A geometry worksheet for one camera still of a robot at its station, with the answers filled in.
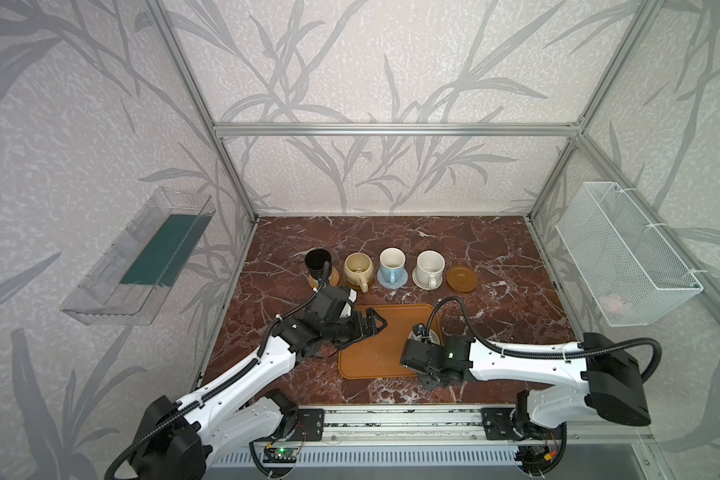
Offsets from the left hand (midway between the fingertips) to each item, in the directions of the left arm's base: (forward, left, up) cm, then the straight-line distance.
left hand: (381, 322), depth 76 cm
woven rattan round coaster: (+22, +16, -16) cm, 31 cm away
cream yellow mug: (+23, +7, -11) cm, 27 cm away
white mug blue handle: (+22, -4, -6) cm, 24 cm away
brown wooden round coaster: (+19, +10, -14) cm, 26 cm away
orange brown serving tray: (-4, 0, -14) cm, 15 cm away
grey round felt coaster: (+19, -5, -14) cm, 24 cm away
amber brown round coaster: (+22, -28, -15) cm, 39 cm away
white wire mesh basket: (+3, -52, +21) cm, 57 cm away
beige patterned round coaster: (+17, -15, -13) cm, 26 cm away
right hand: (-7, -12, -10) cm, 18 cm away
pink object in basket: (+3, -57, +7) cm, 57 cm away
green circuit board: (-27, +24, -16) cm, 40 cm away
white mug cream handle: (+24, -16, -10) cm, 31 cm away
